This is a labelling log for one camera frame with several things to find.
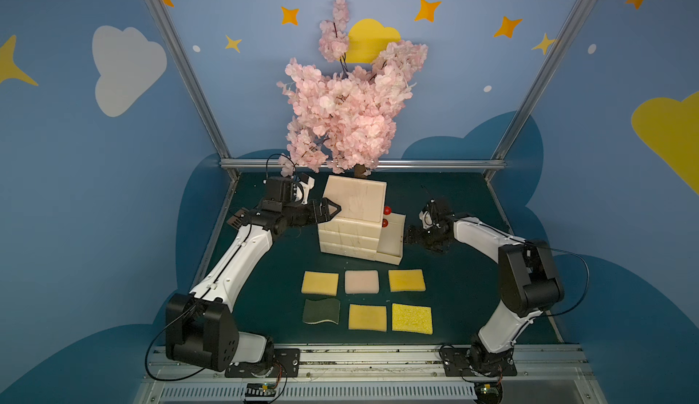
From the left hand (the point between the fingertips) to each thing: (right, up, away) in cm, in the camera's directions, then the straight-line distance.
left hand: (331, 207), depth 80 cm
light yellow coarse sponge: (+11, -34, +1) cm, 36 cm away
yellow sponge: (+23, -25, +9) cm, 35 cm away
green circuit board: (-19, -49, -8) cm, 53 cm away
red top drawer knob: (+17, -1, +5) cm, 18 cm away
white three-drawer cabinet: (+7, -7, +1) cm, 10 cm away
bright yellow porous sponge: (+24, -34, +1) cm, 42 cm away
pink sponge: (+9, -25, +9) cm, 28 cm away
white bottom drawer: (+21, -12, +23) cm, 34 cm away
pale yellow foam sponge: (-4, -25, +8) cm, 27 cm away
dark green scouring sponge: (-4, -32, +3) cm, 33 cm away
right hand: (+30, -12, +15) cm, 35 cm away
